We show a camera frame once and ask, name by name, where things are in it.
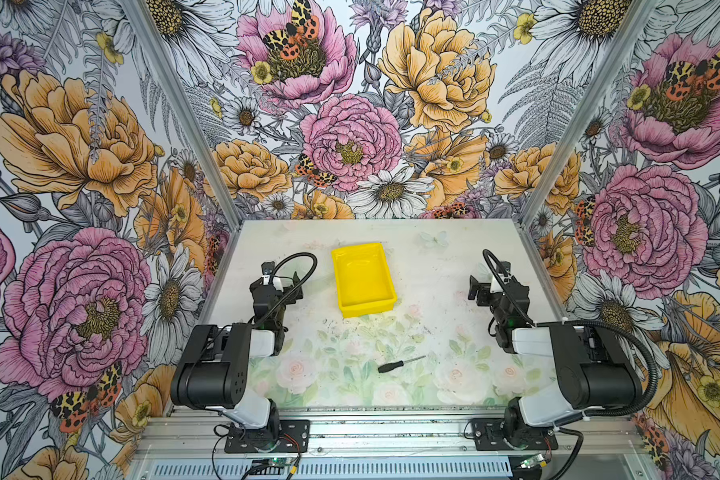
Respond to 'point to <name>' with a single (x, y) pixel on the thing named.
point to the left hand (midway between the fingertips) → (282, 281)
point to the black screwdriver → (397, 364)
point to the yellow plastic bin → (363, 280)
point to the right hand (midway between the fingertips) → (486, 283)
